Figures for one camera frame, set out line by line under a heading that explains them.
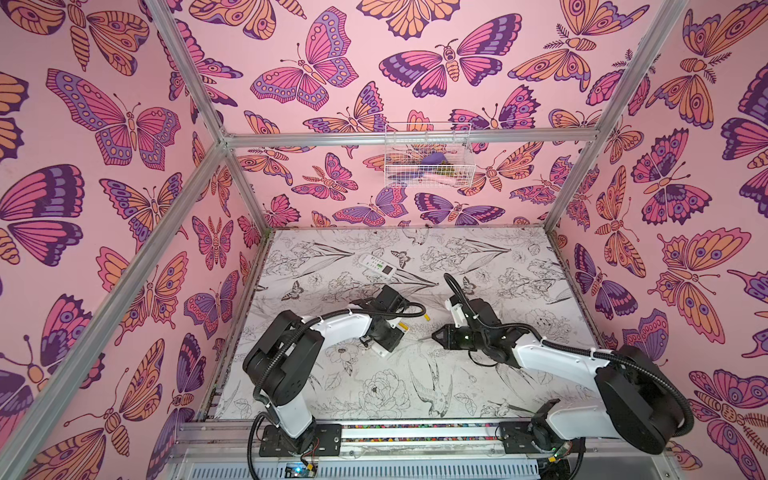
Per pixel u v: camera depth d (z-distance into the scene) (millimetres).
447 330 761
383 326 805
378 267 1063
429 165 937
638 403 419
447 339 760
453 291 766
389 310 740
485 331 672
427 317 948
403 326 936
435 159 948
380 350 862
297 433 612
